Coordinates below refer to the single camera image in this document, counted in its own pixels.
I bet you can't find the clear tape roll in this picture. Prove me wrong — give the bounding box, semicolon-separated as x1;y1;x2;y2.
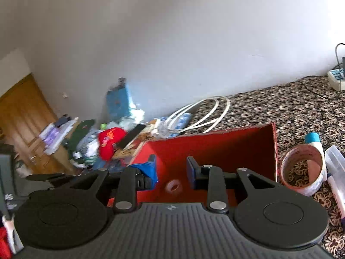
165;179;182;195

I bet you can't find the red cardboard box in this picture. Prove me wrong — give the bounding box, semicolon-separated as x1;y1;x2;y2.
107;122;280;208

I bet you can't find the illustrated picture book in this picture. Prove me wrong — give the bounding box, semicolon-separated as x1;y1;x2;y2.
112;119;161;160

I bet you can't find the black smartphone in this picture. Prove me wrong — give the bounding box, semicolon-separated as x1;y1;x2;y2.
115;124;146;149

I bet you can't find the red plush toy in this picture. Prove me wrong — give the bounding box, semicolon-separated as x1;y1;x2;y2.
98;128;126;161

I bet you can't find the green white clothing pile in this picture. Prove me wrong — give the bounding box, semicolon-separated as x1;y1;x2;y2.
63;119;99;168

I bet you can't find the blue gift bag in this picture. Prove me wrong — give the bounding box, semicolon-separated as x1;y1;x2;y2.
106;77;136;121

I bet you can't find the patterned floral tablecloth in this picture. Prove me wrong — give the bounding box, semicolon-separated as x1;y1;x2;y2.
172;75;345;258

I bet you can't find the large brown tape roll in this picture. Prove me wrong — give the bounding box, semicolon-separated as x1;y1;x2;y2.
279;144;325;196

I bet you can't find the white tube blue cap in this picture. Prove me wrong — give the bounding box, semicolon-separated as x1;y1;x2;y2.
304;132;328;183

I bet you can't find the wooden door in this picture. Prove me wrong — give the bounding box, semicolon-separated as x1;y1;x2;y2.
1;74;74;174

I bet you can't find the white purple marker pen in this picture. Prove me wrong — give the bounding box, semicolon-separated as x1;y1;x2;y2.
328;175;344;224

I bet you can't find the clear plastic container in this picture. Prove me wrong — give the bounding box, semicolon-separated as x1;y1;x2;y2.
325;145;345;194

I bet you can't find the white power strip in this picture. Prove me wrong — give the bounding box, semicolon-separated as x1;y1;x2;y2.
327;68;345;91

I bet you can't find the white coiled cable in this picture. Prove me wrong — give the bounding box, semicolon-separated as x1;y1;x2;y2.
163;95;231;134

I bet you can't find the black power cable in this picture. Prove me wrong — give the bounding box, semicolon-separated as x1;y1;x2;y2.
301;43;345;101

